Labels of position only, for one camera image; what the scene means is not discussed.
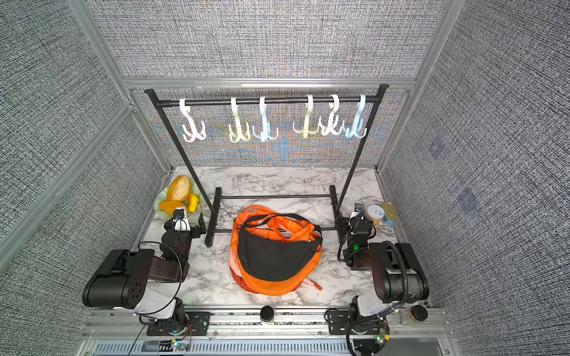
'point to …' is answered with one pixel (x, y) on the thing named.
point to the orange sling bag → (265, 221)
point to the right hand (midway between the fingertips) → (354, 208)
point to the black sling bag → (272, 259)
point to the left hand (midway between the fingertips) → (192, 211)
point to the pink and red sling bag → (233, 263)
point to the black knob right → (419, 312)
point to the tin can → (375, 213)
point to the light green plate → (162, 196)
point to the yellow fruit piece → (193, 202)
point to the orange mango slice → (169, 207)
